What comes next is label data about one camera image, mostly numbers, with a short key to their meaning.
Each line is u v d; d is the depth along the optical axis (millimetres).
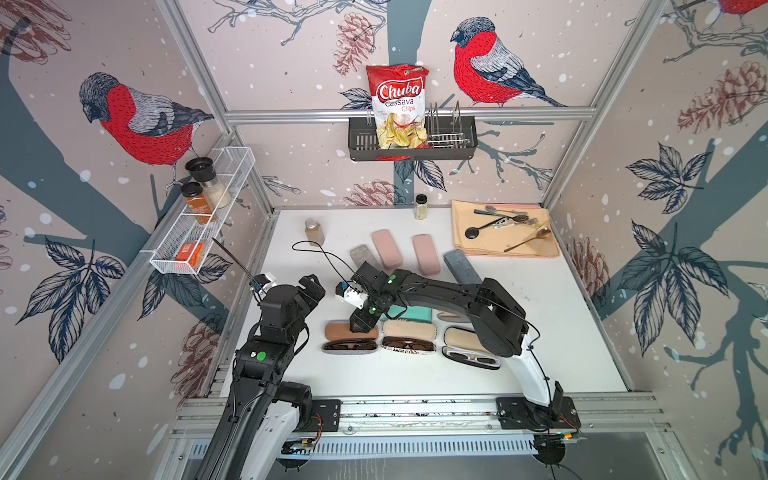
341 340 856
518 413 730
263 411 473
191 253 644
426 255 1061
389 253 1061
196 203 710
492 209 1193
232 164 923
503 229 1136
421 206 1127
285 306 535
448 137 949
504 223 1146
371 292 745
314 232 1037
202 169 714
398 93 817
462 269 983
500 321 525
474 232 1111
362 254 1035
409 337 841
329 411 739
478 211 1196
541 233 1102
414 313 898
